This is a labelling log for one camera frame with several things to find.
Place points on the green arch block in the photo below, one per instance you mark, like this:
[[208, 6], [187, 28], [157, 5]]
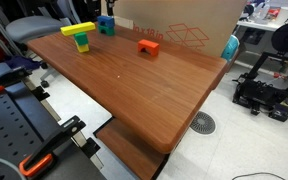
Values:
[[106, 31]]

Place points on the black perforated mounting board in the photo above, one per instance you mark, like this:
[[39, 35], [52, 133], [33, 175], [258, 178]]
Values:
[[7, 130]]

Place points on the grey office chair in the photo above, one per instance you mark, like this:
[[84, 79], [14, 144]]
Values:
[[34, 28]]

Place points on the blue arch block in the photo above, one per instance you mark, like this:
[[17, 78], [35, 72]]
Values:
[[106, 21]]

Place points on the teal plastic object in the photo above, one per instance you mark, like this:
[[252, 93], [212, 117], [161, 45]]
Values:
[[230, 48]]

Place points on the green cube block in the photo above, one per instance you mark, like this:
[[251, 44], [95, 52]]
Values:
[[81, 38]]

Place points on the round metal floor drain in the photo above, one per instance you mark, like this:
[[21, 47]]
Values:
[[202, 122]]

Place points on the blue cloth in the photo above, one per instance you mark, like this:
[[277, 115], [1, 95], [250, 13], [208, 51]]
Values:
[[20, 61]]

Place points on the white side table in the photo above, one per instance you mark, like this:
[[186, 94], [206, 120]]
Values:
[[260, 25]]

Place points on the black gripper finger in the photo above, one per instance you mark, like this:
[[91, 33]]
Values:
[[111, 8]]

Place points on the yellow cube block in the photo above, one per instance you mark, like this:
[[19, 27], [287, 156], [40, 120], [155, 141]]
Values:
[[83, 48]]

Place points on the long yellow block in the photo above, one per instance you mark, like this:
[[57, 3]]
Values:
[[78, 28]]

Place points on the orange arch block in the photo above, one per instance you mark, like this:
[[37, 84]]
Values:
[[148, 46]]

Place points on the black 3D printer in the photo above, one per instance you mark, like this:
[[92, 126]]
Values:
[[260, 93]]

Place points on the large cardboard box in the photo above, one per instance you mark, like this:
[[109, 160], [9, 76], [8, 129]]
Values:
[[184, 23]]

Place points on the wooden lower shelf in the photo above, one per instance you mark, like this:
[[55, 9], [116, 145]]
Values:
[[130, 150]]

